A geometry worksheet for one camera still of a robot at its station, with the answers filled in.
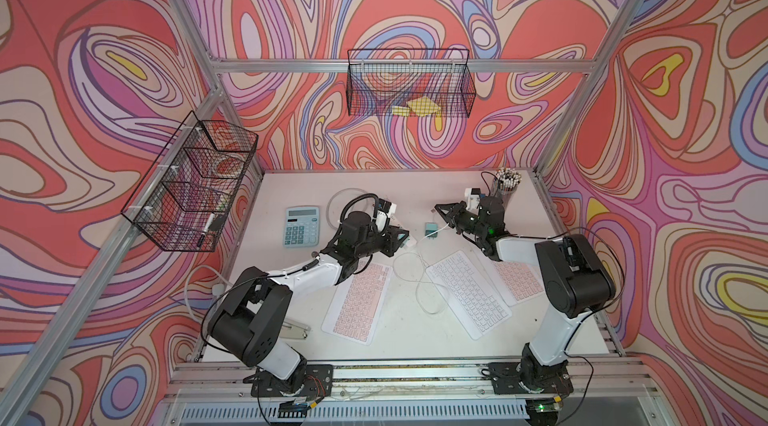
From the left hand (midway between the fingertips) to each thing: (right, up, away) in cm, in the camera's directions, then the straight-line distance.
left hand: (408, 233), depth 84 cm
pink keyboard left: (-15, -22, 0) cm, 27 cm away
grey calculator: (-36, 0, +18) cm, 40 cm away
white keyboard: (+20, -20, +2) cm, 28 cm away
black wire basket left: (-61, +10, -4) cm, 62 cm away
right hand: (+9, +6, +9) cm, 14 cm away
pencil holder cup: (+32, +15, +9) cm, 37 cm away
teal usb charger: (+9, -1, +18) cm, 20 cm away
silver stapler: (-31, -26, -4) cm, 41 cm away
